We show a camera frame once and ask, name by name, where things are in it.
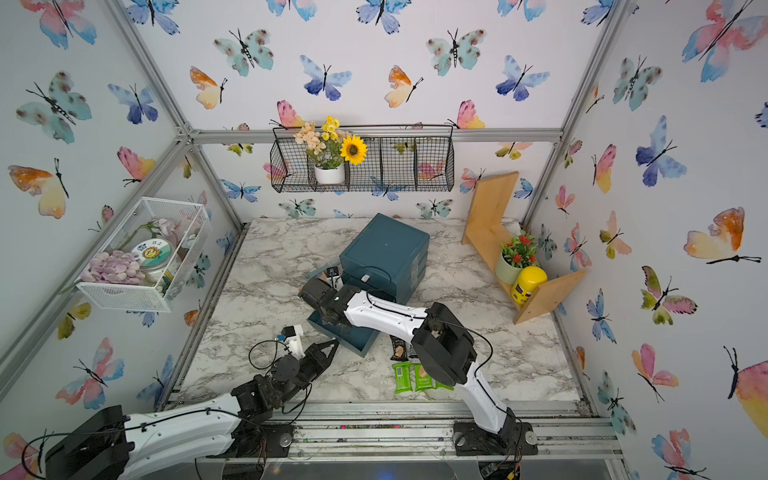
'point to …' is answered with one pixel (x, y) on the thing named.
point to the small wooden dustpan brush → (320, 273)
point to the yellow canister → (530, 278)
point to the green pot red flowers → (517, 254)
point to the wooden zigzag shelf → (483, 234)
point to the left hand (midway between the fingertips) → (343, 342)
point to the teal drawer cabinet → (388, 256)
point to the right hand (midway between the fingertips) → (338, 304)
